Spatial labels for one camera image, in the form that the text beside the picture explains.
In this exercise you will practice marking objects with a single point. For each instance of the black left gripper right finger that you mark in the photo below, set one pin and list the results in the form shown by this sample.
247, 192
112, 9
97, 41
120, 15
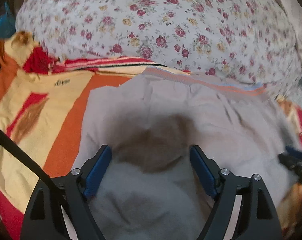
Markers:
242, 204

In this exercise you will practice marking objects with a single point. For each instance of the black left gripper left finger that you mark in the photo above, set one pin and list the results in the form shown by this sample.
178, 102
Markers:
44, 217

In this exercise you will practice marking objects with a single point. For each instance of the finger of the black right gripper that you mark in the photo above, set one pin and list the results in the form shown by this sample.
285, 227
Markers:
291, 158

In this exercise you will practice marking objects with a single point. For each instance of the beige grey jacket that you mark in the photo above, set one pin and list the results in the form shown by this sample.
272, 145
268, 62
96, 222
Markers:
149, 190

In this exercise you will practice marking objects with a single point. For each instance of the red orange yellow blanket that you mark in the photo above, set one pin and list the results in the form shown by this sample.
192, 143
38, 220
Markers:
42, 105

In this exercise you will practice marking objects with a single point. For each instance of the floral white bed quilt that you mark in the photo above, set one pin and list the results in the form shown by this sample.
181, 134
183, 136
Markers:
251, 41

